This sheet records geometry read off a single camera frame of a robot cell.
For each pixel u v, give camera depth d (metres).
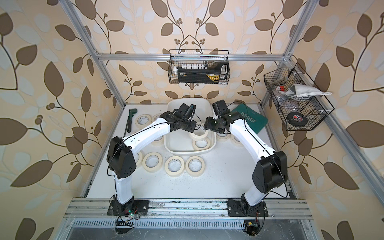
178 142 0.97
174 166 0.89
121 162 0.48
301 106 0.73
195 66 0.83
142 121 1.09
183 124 0.65
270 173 0.43
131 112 1.15
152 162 0.90
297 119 0.72
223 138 0.97
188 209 0.75
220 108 0.64
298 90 0.63
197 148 0.92
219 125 0.65
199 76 0.85
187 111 0.68
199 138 0.85
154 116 1.09
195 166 0.89
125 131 1.05
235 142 0.96
